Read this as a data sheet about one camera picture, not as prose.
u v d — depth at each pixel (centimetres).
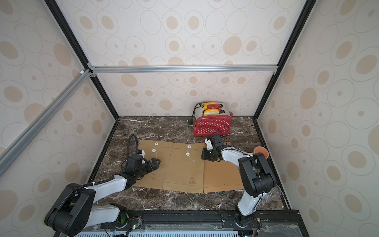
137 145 81
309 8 68
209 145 87
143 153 85
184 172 92
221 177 88
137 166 71
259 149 90
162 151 102
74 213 42
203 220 75
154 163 81
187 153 98
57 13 69
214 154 81
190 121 113
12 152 52
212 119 95
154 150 100
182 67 90
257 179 47
